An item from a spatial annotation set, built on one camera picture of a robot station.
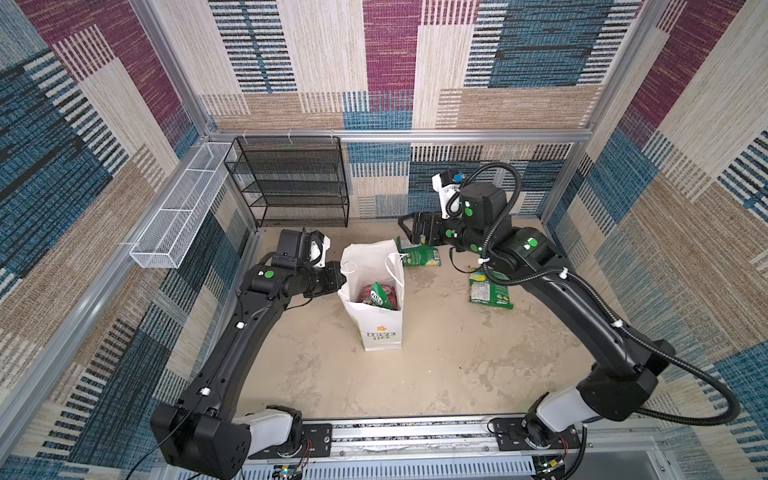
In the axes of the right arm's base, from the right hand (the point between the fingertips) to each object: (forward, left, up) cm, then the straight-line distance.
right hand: (416, 224), depth 66 cm
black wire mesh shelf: (+44, +41, -21) cm, 64 cm away
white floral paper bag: (+4, +8, -19) cm, 21 cm away
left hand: (-3, +17, -13) cm, 21 cm away
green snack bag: (+3, -24, -36) cm, 43 cm away
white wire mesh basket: (+21, +72, -18) cm, 77 cm away
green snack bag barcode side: (+19, -4, -35) cm, 41 cm away
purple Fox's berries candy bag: (+2, +14, -31) cm, 34 cm away
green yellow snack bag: (-6, +9, -21) cm, 24 cm away
